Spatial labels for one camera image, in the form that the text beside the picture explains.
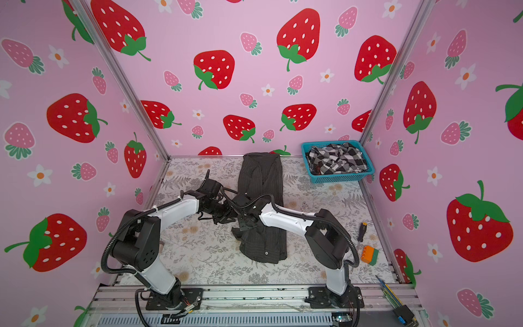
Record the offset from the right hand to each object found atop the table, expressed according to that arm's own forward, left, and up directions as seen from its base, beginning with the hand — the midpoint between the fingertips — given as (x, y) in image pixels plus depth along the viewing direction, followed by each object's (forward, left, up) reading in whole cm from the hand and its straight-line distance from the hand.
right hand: (244, 223), depth 87 cm
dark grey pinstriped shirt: (+32, -3, -4) cm, 32 cm away
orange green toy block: (-6, -54, -5) cm, 54 cm away
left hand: (+3, +3, 0) cm, 4 cm away
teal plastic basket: (+32, -43, -1) cm, 53 cm away
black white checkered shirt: (+39, -41, +6) cm, 57 cm away
